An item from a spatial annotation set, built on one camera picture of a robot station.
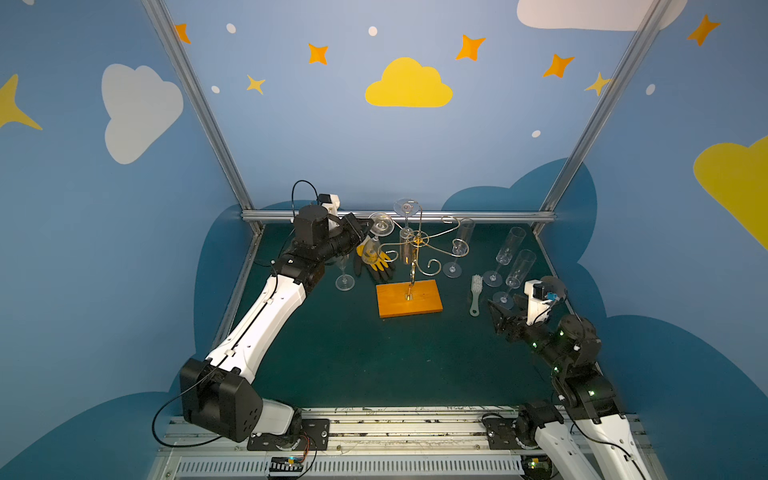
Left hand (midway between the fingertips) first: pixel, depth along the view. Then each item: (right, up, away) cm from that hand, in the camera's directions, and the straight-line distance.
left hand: (373, 218), depth 73 cm
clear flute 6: (+2, -1, +2) cm, 3 cm away
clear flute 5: (+9, +4, +7) cm, 12 cm away
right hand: (+33, -19, -2) cm, 38 cm away
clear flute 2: (+43, -10, +25) cm, 50 cm away
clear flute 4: (+28, -2, +20) cm, 35 cm away
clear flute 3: (+44, -15, +17) cm, 49 cm away
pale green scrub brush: (+34, -21, +28) cm, 49 cm away
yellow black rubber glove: (0, -13, +34) cm, 36 cm away
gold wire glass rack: (+12, -5, +2) cm, 13 cm away
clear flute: (-12, -19, +31) cm, 39 cm away
